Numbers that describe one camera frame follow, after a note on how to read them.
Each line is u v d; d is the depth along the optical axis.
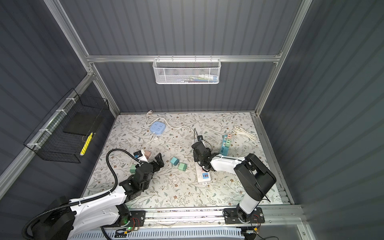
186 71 1.24
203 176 0.85
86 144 0.70
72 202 0.46
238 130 1.08
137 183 0.63
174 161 0.91
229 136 0.99
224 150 0.96
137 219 0.72
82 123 0.76
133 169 0.89
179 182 0.86
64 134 0.72
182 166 0.89
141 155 0.72
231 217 0.73
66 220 0.41
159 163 0.76
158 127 1.08
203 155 0.71
